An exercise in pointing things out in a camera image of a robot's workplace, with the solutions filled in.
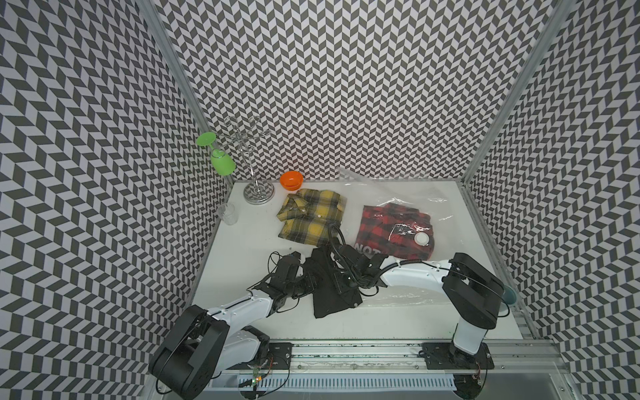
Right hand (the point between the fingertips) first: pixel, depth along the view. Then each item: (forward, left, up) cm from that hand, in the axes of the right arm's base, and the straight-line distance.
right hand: (336, 288), depth 85 cm
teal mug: (-4, -56, +4) cm, 56 cm away
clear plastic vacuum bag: (+38, -49, 0) cm, 62 cm away
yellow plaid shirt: (+29, +11, +3) cm, 32 cm away
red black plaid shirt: (+21, -23, +3) cm, 32 cm away
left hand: (+2, +5, 0) cm, 6 cm away
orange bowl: (+50, +20, +3) cm, 54 cm away
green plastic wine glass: (+46, +47, +17) cm, 68 cm away
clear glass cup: (+34, +47, 0) cm, 58 cm away
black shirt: (-3, +2, +3) cm, 5 cm away
